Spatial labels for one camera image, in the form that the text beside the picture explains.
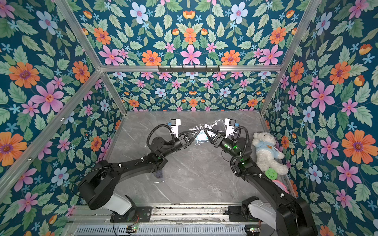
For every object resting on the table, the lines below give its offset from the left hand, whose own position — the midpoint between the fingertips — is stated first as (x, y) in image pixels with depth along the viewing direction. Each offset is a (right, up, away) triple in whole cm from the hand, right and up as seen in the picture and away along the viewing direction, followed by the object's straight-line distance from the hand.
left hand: (199, 133), depth 67 cm
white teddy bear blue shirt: (+41, -15, +20) cm, 48 cm away
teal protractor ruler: (+1, -1, +2) cm, 3 cm away
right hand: (+5, +2, +1) cm, 6 cm away
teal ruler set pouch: (+10, +4, +4) cm, 11 cm away
